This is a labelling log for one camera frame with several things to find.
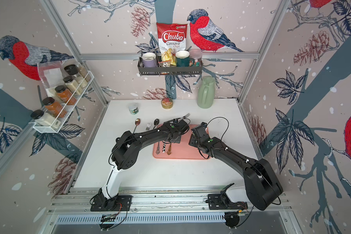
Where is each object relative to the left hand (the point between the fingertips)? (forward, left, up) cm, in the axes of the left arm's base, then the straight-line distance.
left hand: (177, 136), depth 96 cm
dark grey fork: (+20, -7, -3) cm, 21 cm away
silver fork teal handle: (+10, +21, -2) cm, 24 cm away
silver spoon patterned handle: (-7, +9, -2) cm, 12 cm away
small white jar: (+24, +35, +1) cm, 42 cm away
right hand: (-4, -10, +5) cm, 12 cm away
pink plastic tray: (-11, -3, +1) cm, 11 cm away
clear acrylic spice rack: (+1, +57, +27) cm, 63 cm away
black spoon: (+14, +16, -3) cm, 21 cm away
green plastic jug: (+26, -20, +16) cm, 37 cm away
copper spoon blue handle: (+13, +30, -3) cm, 33 cm away
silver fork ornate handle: (-9, +12, -3) cm, 16 cm away
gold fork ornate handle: (-10, +5, -1) cm, 11 cm away
